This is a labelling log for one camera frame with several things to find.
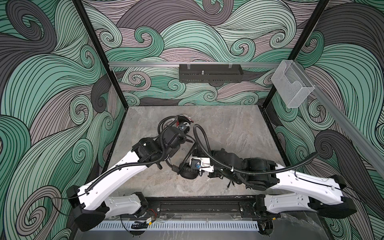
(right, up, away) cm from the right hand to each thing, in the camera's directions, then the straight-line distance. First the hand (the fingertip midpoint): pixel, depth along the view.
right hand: (203, 154), depth 62 cm
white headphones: (-10, +15, +41) cm, 44 cm away
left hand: (-15, +6, +8) cm, 18 cm away
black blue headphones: (-7, -8, +1) cm, 10 cm away
